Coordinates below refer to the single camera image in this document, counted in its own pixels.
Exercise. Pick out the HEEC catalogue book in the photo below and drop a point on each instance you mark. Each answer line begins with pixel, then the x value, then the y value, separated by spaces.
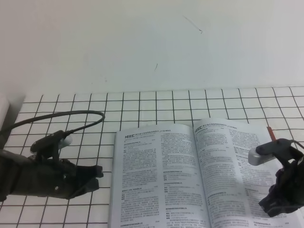
pixel 176 176

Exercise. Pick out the white black-grid tablecloth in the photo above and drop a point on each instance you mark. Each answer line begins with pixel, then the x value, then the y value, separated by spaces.
pixel 281 108

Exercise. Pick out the white object at left edge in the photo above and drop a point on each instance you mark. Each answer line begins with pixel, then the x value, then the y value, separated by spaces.
pixel 4 107

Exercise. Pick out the left glove-mounted camera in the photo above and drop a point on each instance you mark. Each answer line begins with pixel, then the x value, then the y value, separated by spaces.
pixel 49 146

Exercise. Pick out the glove-mounted camera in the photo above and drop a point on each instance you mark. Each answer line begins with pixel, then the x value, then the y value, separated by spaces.
pixel 280 149
pixel 49 146

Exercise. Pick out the right glove-mounted camera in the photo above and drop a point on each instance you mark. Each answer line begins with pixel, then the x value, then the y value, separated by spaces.
pixel 280 149

